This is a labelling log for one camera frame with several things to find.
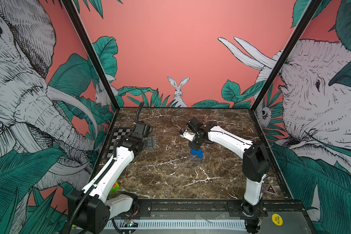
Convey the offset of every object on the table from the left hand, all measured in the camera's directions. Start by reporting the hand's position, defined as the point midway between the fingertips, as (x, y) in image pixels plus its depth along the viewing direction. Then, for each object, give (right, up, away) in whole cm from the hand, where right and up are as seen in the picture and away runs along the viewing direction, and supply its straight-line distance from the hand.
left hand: (147, 140), depth 81 cm
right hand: (+26, -2, +8) cm, 28 cm away
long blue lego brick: (+31, -10, +9) cm, 33 cm away
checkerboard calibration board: (-25, +2, +20) cm, 32 cm away
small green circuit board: (-7, -39, -11) cm, 42 cm away
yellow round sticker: (+67, -39, -10) cm, 78 cm away
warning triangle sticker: (+70, -28, 0) cm, 75 cm away
